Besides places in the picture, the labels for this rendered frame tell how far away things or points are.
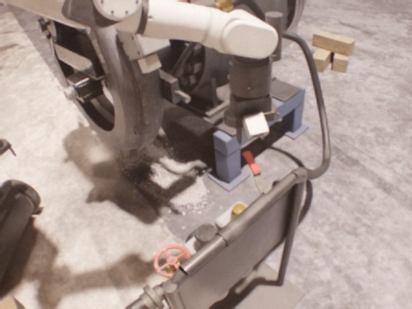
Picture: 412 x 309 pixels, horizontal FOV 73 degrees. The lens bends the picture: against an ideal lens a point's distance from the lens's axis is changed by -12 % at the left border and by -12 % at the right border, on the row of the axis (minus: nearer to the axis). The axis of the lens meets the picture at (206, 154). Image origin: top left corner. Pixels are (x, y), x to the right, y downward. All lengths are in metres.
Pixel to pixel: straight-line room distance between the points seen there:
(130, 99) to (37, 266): 0.81
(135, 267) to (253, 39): 0.92
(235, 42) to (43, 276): 1.12
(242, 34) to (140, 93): 0.44
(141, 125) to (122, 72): 0.19
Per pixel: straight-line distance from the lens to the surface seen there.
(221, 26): 0.54
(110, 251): 1.29
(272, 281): 1.13
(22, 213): 1.45
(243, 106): 0.66
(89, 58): 0.99
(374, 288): 1.21
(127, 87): 0.90
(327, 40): 2.43
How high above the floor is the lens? 1.02
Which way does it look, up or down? 41 degrees down
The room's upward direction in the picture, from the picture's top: 7 degrees counter-clockwise
